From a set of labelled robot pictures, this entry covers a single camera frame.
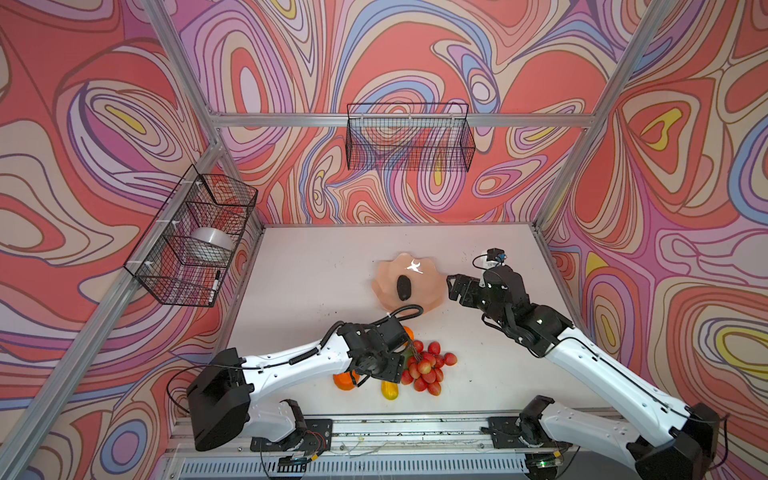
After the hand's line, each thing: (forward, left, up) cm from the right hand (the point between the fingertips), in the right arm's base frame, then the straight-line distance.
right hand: (462, 287), depth 77 cm
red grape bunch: (-17, +11, -12) cm, 24 cm away
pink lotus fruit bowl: (+14, +6, -20) cm, 26 cm away
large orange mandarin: (-17, +32, -17) cm, 40 cm away
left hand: (-16, +18, -15) cm, 28 cm away
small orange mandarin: (-4, +13, -18) cm, 23 cm away
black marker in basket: (0, +62, +6) cm, 62 cm away
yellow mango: (-20, +20, -17) cm, 33 cm away
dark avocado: (+12, +14, -17) cm, 25 cm away
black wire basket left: (+6, +71, +9) cm, 72 cm away
